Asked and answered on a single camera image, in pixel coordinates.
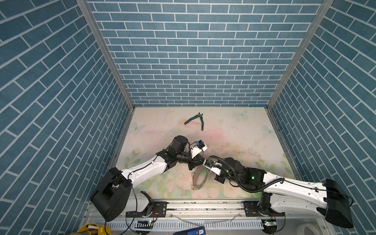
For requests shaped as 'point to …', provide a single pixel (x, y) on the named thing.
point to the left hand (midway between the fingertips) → (205, 162)
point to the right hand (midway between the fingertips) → (207, 165)
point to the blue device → (199, 230)
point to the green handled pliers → (201, 117)
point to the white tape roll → (301, 228)
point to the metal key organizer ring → (196, 172)
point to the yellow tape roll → (92, 228)
